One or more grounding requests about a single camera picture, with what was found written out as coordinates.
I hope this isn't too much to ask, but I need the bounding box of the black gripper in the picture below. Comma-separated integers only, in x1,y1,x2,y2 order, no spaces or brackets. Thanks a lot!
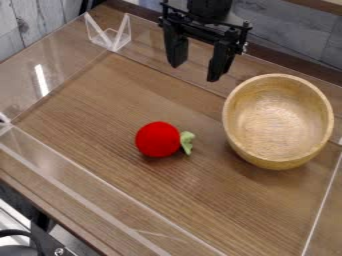
161,0,253,82

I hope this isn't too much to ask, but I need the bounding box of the red plush tomato toy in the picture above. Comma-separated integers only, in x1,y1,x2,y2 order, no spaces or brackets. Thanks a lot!
135,121,195,158

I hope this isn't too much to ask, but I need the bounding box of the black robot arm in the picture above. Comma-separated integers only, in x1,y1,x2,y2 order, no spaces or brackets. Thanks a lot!
159,0,253,82

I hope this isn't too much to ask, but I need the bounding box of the wooden brown bowl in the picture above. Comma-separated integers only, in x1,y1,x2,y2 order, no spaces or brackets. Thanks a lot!
222,73,334,170

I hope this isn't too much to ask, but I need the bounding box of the clear acrylic corner bracket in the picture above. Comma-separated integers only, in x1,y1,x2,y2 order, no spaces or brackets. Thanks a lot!
85,13,133,52

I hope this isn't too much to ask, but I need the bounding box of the clear acrylic tray wall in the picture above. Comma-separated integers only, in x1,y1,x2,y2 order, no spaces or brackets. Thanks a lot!
0,119,226,256

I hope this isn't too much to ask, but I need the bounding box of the black table clamp mount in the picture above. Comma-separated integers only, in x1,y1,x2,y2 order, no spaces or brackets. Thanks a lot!
31,213,76,256

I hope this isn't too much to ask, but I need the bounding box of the black cable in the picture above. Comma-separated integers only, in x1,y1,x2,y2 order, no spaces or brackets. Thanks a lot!
0,228,38,256

